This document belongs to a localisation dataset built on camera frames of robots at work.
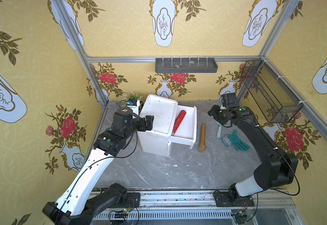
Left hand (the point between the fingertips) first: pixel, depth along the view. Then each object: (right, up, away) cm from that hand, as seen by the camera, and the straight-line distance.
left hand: (145, 117), depth 70 cm
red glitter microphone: (+20, 0, +16) cm, 26 cm away
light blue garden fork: (+49, -10, +31) cm, 59 cm away
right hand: (+35, +1, +15) cm, 38 cm away
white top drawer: (+23, -9, +13) cm, 27 cm away
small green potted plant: (-14, +12, +31) cm, 36 cm away
